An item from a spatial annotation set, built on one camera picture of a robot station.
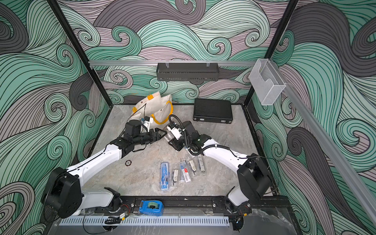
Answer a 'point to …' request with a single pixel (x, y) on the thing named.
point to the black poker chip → (128, 163)
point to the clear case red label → (184, 173)
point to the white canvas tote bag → (160, 109)
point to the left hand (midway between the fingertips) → (164, 133)
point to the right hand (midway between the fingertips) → (170, 140)
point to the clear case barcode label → (201, 163)
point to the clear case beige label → (175, 176)
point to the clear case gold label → (193, 166)
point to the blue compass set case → (164, 176)
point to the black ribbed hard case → (213, 110)
